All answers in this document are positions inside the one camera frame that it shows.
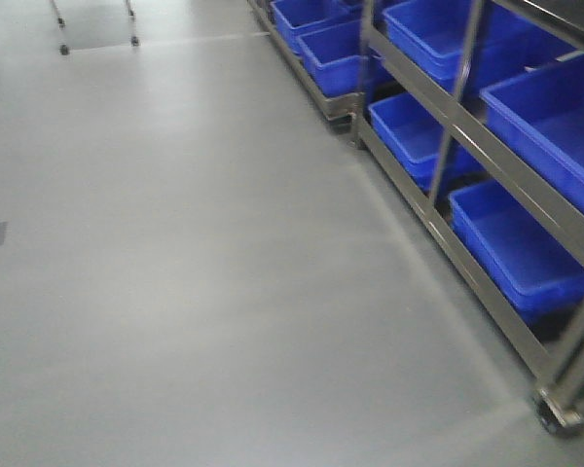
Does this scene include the steel rack on castors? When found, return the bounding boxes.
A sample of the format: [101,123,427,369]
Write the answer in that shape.
[354,0,584,437]
[247,0,371,136]

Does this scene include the blue plastic bin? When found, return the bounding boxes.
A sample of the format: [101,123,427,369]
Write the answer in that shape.
[296,18,393,97]
[368,91,486,192]
[480,53,584,231]
[383,0,578,96]
[448,178,584,328]
[271,0,354,55]

